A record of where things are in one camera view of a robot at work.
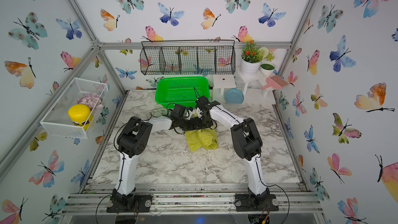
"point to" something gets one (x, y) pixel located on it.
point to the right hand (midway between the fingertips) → (198, 126)
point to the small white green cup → (267, 69)
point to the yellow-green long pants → (206, 138)
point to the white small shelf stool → (265, 92)
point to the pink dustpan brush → (274, 82)
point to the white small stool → (219, 82)
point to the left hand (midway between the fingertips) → (202, 125)
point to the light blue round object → (233, 96)
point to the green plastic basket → (180, 90)
